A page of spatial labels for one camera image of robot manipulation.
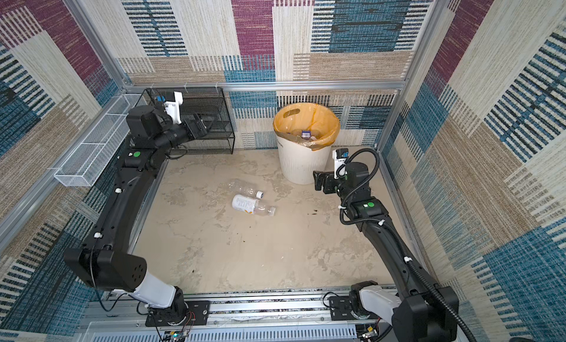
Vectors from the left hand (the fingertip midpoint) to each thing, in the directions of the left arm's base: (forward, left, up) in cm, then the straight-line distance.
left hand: (212, 118), depth 70 cm
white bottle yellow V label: (-8, -8, -38) cm, 40 cm away
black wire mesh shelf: (+32, +11, -15) cm, 37 cm away
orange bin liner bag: (+24, -40, -21) cm, 51 cm away
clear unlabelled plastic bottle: (+5, 0, -42) cm, 43 cm away
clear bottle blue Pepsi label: (+22, -33, -26) cm, 47 cm away
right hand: (-8, -38, -19) cm, 43 cm away
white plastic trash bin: (+5, -28, -27) cm, 39 cm away
